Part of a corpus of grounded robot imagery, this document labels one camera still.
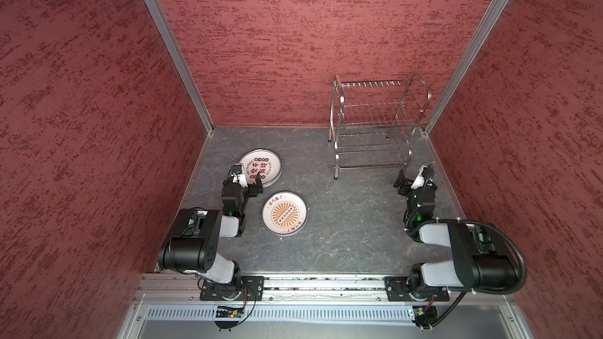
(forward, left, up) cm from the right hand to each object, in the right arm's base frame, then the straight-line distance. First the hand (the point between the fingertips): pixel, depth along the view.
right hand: (411, 175), depth 90 cm
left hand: (+2, +65, -2) cm, 65 cm away
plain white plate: (-12, +50, -6) cm, 51 cm away
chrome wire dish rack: (+31, +9, -1) cm, 32 cm away
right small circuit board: (-44, +5, -13) cm, 46 cm away
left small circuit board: (-42, +67, -12) cm, 80 cm away
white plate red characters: (+13, +60, -6) cm, 62 cm away
